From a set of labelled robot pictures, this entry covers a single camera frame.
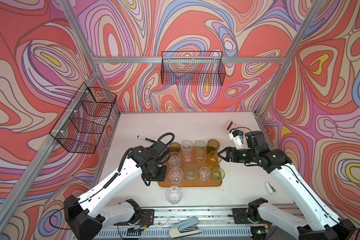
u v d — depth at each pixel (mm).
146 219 720
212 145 955
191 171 860
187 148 957
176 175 863
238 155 628
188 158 888
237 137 664
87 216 372
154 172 586
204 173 864
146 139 1026
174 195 803
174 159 917
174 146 946
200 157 913
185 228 679
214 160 931
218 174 863
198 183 844
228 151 638
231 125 1079
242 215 719
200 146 952
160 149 568
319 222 380
